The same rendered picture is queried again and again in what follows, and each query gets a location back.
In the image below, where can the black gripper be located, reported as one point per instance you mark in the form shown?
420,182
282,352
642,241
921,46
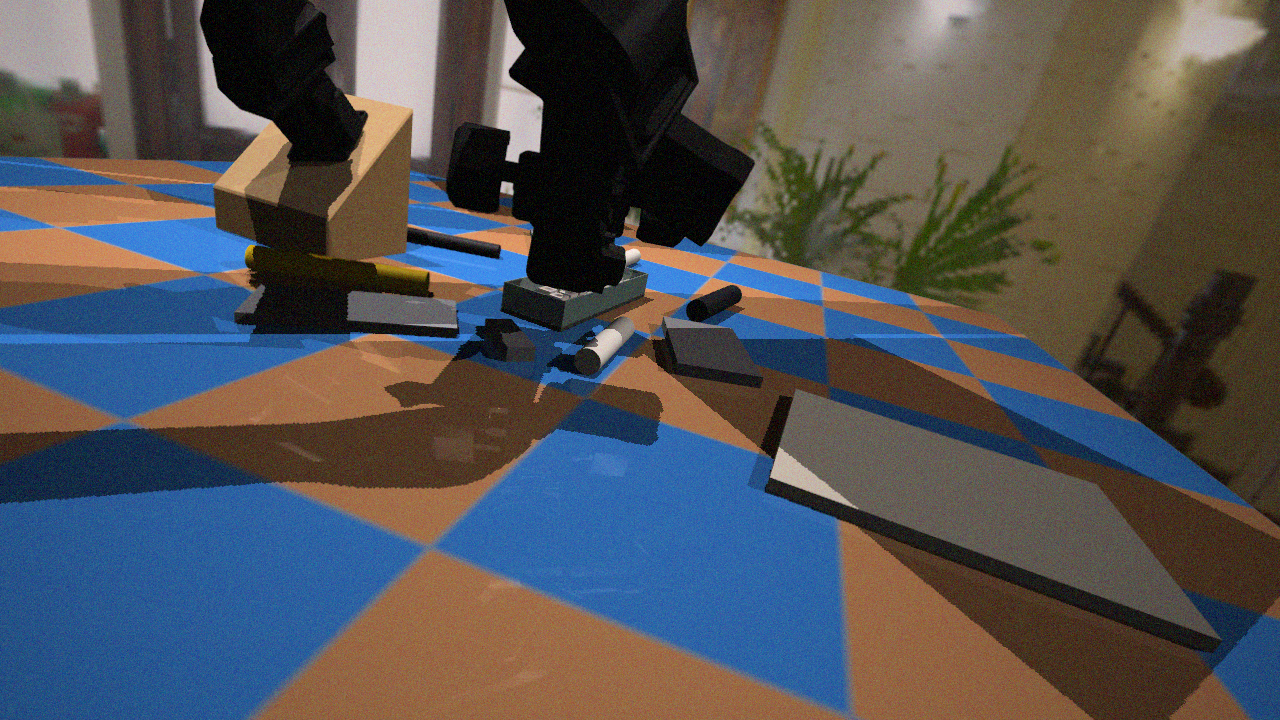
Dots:
477,168

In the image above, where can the white flat rectangular board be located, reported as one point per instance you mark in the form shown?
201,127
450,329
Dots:
1041,528

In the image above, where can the yellow cylinder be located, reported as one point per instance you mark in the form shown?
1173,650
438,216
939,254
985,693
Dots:
343,270

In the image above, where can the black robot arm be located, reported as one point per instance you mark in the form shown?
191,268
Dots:
613,75

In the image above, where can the grey keyboard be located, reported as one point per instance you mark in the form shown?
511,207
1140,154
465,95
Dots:
559,309

